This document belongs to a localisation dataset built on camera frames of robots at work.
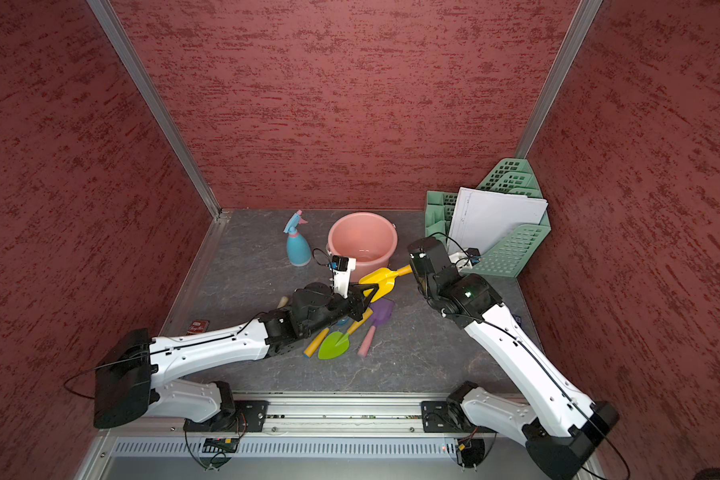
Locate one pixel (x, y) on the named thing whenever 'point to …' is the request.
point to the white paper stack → (482, 218)
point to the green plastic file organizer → (439, 208)
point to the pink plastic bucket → (369, 238)
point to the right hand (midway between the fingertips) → (413, 263)
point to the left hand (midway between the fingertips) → (375, 292)
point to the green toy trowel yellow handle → (337, 343)
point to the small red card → (198, 326)
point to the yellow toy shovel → (384, 278)
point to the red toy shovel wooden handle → (283, 302)
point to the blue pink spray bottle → (298, 250)
